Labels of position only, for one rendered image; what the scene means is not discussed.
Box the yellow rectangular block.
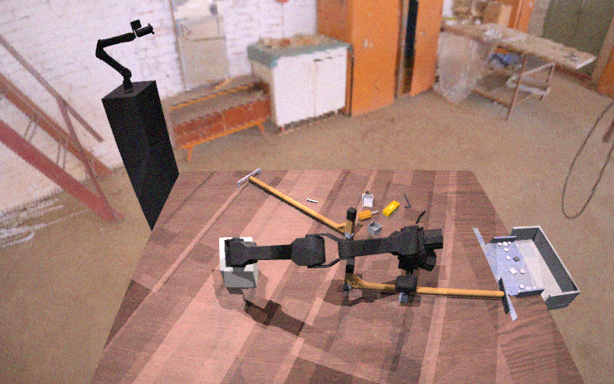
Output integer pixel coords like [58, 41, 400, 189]
[383, 201, 400, 217]

